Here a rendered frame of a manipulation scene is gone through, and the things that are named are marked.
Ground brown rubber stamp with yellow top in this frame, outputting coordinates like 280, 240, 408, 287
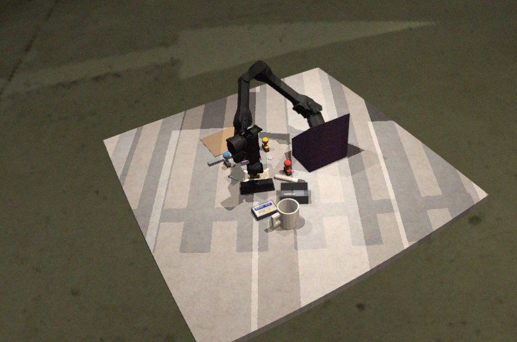
262, 137, 270, 152

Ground brown rubber stamp with red knob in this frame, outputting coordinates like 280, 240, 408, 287
284, 160, 292, 176

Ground pale yellow inspection card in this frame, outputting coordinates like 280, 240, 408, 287
243, 168, 269, 182

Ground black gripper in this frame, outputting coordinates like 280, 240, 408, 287
245, 143, 263, 176

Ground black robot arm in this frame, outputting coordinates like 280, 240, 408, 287
226, 60, 325, 163

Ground grey mug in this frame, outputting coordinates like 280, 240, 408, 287
271, 199, 299, 230

